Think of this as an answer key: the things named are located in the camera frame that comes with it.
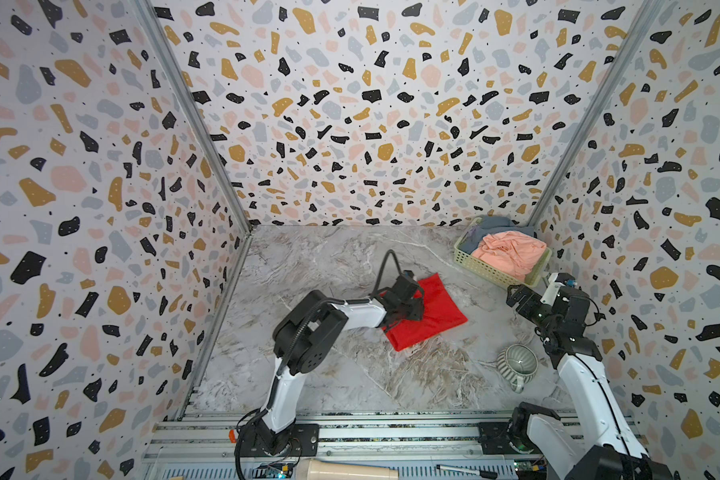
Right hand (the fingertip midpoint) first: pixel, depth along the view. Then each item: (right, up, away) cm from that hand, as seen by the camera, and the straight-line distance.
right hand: (520, 287), depth 81 cm
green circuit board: (-63, -42, -11) cm, 76 cm away
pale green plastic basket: (0, +3, +19) cm, 19 cm away
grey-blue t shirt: (+1, +20, +27) cm, 34 cm away
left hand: (-25, -7, +13) cm, 29 cm away
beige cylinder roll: (-53, -39, -14) cm, 68 cm away
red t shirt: (-19, -10, +12) cm, 25 cm away
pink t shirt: (+5, +10, +18) cm, 22 cm away
